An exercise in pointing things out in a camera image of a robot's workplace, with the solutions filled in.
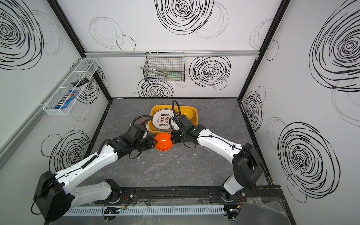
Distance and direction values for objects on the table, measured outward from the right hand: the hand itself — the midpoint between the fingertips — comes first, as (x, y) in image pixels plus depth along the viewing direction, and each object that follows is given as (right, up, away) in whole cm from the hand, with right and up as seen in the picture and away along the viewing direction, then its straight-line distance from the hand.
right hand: (168, 138), depth 81 cm
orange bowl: (-2, -2, -2) cm, 4 cm away
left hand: (-6, -2, -1) cm, 6 cm away
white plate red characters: (-8, +9, +21) cm, 25 cm away
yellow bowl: (+12, +15, +21) cm, 29 cm away
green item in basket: (+3, +38, +6) cm, 39 cm away
